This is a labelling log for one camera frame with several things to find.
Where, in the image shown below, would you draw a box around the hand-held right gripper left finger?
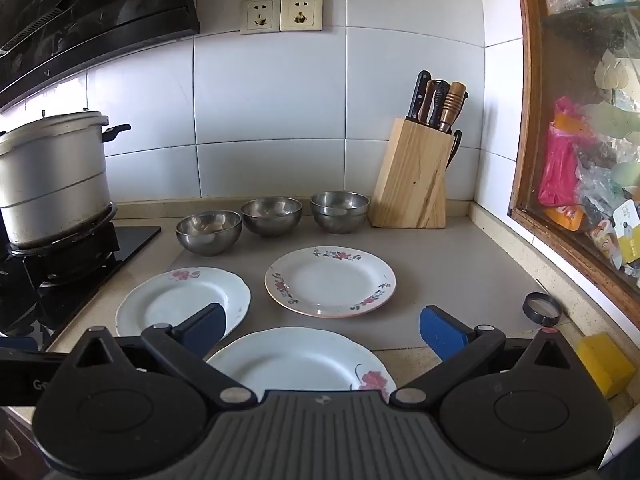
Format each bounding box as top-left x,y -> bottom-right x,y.
70,302 -> 258,408

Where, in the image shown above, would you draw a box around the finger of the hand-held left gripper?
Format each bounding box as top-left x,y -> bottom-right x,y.
0,336 -> 40,356

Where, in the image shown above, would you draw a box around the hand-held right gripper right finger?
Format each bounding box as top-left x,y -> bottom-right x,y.
389,304 -> 576,408

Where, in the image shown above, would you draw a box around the white plate with pink flower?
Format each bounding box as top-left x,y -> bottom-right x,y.
205,326 -> 399,405
115,266 -> 252,339

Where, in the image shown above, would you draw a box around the small steel bowl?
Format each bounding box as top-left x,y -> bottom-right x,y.
310,191 -> 371,235
241,197 -> 304,238
175,210 -> 244,255

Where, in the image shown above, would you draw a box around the white plate with floral rim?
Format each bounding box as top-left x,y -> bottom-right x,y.
264,246 -> 397,319

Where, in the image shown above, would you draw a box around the black gas stove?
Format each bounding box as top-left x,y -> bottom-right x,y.
0,202 -> 162,352

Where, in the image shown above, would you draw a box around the wooden knife block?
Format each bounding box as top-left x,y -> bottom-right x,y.
369,117 -> 456,230

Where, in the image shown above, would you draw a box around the yellow sponge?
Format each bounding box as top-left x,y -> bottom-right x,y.
574,332 -> 637,399

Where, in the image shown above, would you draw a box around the silver pressure cooker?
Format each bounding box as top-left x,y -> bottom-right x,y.
0,110 -> 132,251

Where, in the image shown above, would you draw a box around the orange packet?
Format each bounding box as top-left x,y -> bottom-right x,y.
544,204 -> 587,232

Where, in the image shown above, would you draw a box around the black scissors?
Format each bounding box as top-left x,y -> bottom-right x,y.
444,129 -> 464,171

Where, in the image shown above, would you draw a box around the pink plastic bag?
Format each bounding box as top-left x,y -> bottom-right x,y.
537,96 -> 585,208

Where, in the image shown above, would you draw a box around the white and yellow packet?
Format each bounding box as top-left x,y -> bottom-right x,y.
606,199 -> 640,267

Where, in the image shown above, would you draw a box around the wooden glass-door cabinet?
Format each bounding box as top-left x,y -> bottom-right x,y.
507,0 -> 640,317

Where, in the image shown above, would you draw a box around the black range hood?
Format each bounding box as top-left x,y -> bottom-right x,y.
0,0 -> 201,111

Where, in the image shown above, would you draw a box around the black ring lid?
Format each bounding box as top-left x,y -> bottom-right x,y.
523,292 -> 562,326

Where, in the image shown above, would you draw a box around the knife with grooved wooden handle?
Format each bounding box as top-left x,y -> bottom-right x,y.
438,81 -> 469,135

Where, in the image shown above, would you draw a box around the knife with black ribbed handle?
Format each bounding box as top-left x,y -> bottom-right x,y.
428,80 -> 451,131

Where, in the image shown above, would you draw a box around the knife with brown handle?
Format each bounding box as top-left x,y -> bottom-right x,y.
419,80 -> 439,126

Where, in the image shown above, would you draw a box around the knife with black riveted handle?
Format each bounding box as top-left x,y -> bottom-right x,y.
407,70 -> 432,122

